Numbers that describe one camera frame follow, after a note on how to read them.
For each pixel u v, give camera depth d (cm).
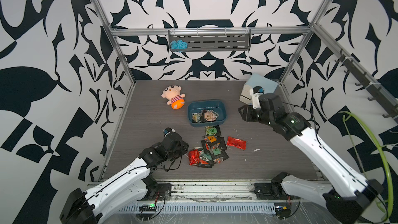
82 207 41
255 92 64
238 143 89
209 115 99
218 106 100
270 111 51
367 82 59
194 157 81
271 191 67
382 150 54
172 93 105
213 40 94
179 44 91
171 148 61
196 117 99
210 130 94
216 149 85
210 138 89
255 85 99
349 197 38
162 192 75
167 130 75
